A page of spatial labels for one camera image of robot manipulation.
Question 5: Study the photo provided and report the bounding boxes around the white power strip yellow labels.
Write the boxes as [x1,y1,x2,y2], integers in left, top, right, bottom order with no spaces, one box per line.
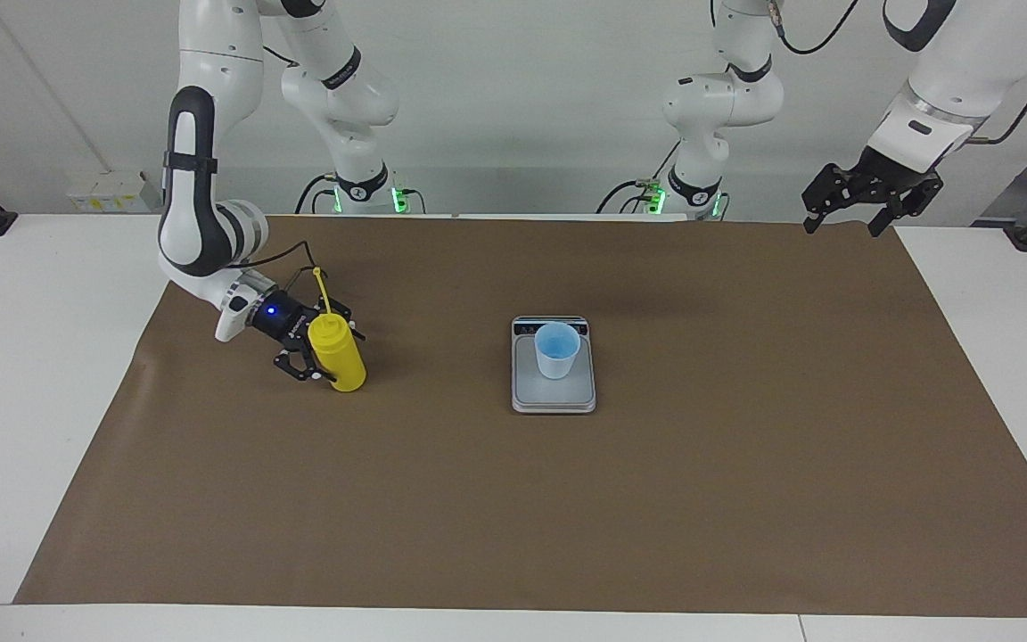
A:
[66,171,163,213]

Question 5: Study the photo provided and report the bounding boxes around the silver digital kitchen scale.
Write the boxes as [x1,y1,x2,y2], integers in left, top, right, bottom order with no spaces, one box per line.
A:
[511,315,597,416]

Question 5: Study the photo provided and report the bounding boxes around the black arm base cable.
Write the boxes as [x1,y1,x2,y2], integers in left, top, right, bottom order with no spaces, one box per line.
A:
[596,138,684,215]
[298,172,341,215]

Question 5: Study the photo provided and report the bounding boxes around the light blue plastic cup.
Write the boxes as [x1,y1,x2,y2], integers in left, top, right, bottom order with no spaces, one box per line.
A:
[534,322,582,381]

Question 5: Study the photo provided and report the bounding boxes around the yellow squeeze bottle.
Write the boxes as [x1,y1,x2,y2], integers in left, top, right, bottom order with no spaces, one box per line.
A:
[304,266,367,393]

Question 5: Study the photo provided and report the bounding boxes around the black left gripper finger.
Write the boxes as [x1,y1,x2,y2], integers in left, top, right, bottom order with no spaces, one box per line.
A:
[801,164,854,235]
[867,182,945,239]

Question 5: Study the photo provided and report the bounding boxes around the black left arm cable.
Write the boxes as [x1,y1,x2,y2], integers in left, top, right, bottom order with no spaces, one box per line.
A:
[768,0,1027,146]

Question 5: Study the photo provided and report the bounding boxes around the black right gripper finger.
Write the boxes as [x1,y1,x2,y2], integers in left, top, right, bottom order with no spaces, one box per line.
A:
[327,300,366,341]
[274,347,337,385]

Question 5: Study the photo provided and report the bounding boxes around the brown table mat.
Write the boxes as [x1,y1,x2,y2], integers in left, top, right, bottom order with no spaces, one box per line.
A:
[12,214,1027,618]

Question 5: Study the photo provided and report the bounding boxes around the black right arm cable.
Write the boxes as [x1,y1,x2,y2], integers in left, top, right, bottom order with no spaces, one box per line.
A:
[235,237,320,300]

